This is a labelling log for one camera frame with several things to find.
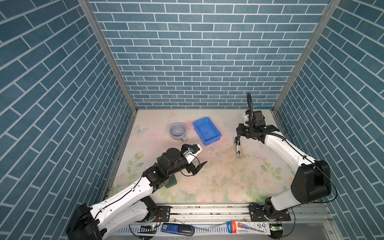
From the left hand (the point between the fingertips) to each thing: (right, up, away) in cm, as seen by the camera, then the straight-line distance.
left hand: (200, 154), depth 73 cm
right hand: (+22, +13, +15) cm, 29 cm away
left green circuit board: (-24, -37, -1) cm, 44 cm away
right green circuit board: (+38, -37, 0) cm, 53 cm away
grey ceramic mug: (-16, +10, +30) cm, 35 cm away
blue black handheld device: (-10, -38, 0) cm, 39 cm away
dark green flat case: (-16, -18, +11) cm, 27 cm away
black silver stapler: (+24, -2, +20) cm, 32 cm away
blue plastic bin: (+5, +9, +35) cm, 36 cm away
